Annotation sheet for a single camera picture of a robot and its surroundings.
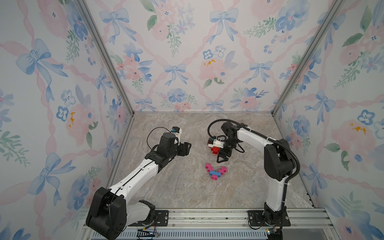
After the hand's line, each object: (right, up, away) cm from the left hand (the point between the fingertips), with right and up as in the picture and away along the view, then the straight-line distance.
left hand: (187, 143), depth 83 cm
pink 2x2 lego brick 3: (+16, -20, +3) cm, 25 cm away
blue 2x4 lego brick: (+15, -17, +3) cm, 23 cm away
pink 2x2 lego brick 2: (+21, -16, +5) cm, 27 cm away
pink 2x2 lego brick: (+13, -15, +7) cm, 21 cm away
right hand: (+21, -8, +9) cm, 24 cm away
